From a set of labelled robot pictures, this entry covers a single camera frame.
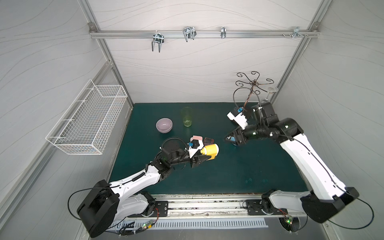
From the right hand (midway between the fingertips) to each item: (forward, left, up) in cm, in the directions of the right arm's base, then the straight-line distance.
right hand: (227, 135), depth 67 cm
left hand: (-5, +8, -8) cm, 13 cm away
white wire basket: (+1, +66, +3) cm, 66 cm away
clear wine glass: (+31, -27, +2) cm, 41 cm away
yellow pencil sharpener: (-5, +8, -5) cm, 11 cm away
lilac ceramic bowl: (+23, +39, -25) cm, 52 cm away
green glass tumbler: (+29, +23, -18) cm, 41 cm away
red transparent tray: (+14, +8, -30) cm, 34 cm away
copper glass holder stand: (+37, -19, +1) cm, 41 cm away
